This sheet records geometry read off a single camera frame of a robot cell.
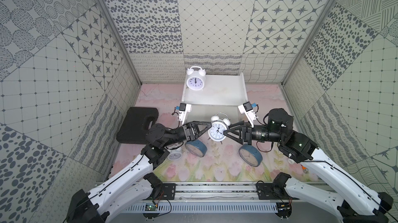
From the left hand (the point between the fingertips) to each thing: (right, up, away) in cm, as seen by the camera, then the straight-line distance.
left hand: (213, 132), depth 55 cm
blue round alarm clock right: (+20, -17, +22) cm, 34 cm away
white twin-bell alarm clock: (-19, -19, +27) cm, 38 cm away
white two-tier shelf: (+5, +14, +16) cm, 22 cm away
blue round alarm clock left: (-7, -13, +22) cm, 27 cm away
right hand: (+5, -1, +5) cm, 7 cm away
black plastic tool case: (-47, -4, +41) cm, 63 cm away
